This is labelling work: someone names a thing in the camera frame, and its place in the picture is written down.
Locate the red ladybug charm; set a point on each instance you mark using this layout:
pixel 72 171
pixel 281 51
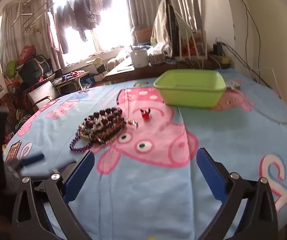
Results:
pixel 146 116

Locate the blue shoe box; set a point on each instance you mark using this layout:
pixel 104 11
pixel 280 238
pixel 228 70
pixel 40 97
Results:
pixel 89 78

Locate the cream plastic chair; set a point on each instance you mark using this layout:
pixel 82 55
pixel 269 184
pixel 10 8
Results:
pixel 98 63

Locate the cardboard box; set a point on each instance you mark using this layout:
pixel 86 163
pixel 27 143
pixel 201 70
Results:
pixel 142 35

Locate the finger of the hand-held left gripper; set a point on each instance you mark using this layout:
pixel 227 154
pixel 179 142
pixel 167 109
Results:
pixel 34 159

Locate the smartphone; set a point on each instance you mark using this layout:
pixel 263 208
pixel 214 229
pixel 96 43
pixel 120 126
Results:
pixel 13 151

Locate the dark duffel bag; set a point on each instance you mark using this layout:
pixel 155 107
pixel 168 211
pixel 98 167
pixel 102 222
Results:
pixel 34 66

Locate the metal drying rack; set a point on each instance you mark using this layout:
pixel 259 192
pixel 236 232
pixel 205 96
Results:
pixel 31 15

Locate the red bag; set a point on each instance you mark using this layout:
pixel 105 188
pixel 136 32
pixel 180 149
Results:
pixel 26 53

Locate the clear plastic bag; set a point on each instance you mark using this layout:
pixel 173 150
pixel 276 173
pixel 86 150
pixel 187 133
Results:
pixel 158 30

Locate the wooden desk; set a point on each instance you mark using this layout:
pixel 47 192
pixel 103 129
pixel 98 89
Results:
pixel 138 72

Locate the green bag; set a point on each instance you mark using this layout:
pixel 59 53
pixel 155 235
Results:
pixel 11 68

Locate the grey chair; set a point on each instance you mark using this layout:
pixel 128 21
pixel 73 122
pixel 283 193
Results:
pixel 42 92

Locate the black power adapter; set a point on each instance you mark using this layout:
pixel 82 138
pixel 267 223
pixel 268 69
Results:
pixel 219 48

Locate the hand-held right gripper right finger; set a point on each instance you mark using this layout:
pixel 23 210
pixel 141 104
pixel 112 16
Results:
pixel 211 173

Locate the black flat panel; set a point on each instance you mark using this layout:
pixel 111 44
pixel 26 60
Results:
pixel 173 30

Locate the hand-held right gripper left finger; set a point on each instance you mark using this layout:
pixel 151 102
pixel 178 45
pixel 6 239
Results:
pixel 79 176

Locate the green plastic basin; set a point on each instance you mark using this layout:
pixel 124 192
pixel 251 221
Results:
pixel 191 95

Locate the hanging dark clothes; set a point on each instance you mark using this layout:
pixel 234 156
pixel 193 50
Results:
pixel 86 12

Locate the blue cartoon pig printed blanket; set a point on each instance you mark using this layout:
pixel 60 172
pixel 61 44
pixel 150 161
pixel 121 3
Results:
pixel 146 192

